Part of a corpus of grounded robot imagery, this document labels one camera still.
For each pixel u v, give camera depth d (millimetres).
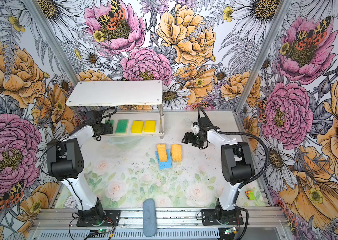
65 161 519
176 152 946
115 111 834
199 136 828
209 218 739
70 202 777
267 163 464
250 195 794
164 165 894
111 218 736
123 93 834
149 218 716
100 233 720
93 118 796
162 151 919
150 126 1015
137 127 1024
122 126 1028
